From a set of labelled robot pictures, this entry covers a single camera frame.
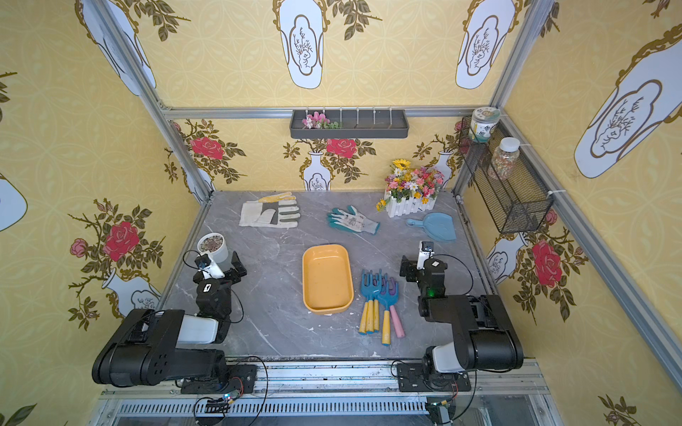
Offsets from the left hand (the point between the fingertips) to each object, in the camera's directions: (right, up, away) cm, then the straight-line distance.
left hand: (211, 260), depth 86 cm
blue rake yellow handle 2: (+54, -11, +1) cm, 55 cm away
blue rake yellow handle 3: (+58, -13, +1) cm, 59 cm away
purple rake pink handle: (+60, -10, +2) cm, 61 cm away
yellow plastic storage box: (+38, -9, +4) cm, 39 cm away
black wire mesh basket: (+97, +20, -5) cm, 99 cm away
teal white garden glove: (+46, +13, +23) cm, 53 cm away
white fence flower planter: (+68, +24, +14) cm, 74 cm away
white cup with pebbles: (-3, +4, +9) cm, 10 cm away
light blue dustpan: (+82, +10, +23) cm, 85 cm away
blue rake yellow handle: (+51, -11, +2) cm, 52 cm away
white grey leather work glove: (+16, +17, +27) cm, 35 cm away
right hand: (+72, 0, +7) cm, 72 cm away
